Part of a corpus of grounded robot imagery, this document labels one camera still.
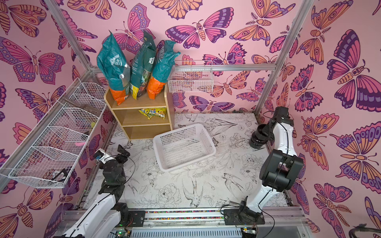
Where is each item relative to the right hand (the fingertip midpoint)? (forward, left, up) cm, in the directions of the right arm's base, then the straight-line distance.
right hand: (269, 131), depth 87 cm
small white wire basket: (+30, +47, +17) cm, 58 cm away
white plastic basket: (-3, +55, -16) cm, 58 cm away
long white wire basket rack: (-25, +105, +15) cm, 110 cm away
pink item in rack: (-17, +100, +9) cm, 102 cm away
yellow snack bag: (+10, +73, +5) cm, 74 cm away
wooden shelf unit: (+10, +78, +1) cm, 79 cm away
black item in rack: (-30, +101, +9) cm, 105 cm away
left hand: (-14, +86, +1) cm, 87 cm away
